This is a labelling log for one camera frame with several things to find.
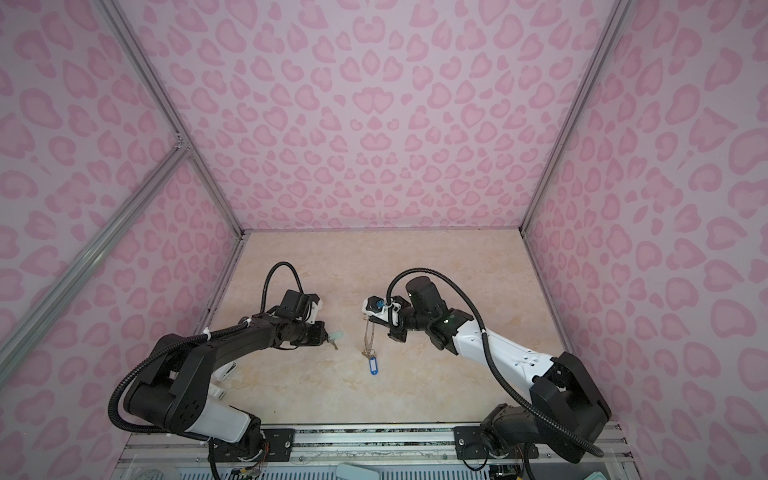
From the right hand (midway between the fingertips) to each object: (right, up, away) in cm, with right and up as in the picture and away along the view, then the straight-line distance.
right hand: (376, 316), depth 79 cm
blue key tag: (-1, -16, +7) cm, 17 cm away
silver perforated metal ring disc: (-3, -13, +11) cm, 18 cm away
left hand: (-15, -8, +13) cm, 22 cm away
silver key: (-14, -10, +12) cm, 21 cm away
